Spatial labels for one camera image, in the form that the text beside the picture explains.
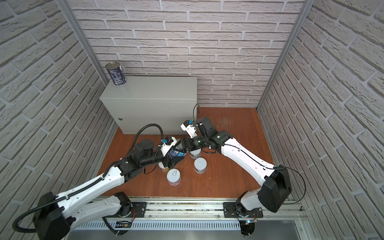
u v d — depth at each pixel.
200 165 0.84
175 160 0.64
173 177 0.80
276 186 0.40
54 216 0.38
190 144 0.64
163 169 0.81
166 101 1.04
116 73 0.78
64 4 0.69
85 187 0.45
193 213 0.73
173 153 0.68
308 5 0.69
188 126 0.67
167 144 0.62
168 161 0.64
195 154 0.88
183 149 0.63
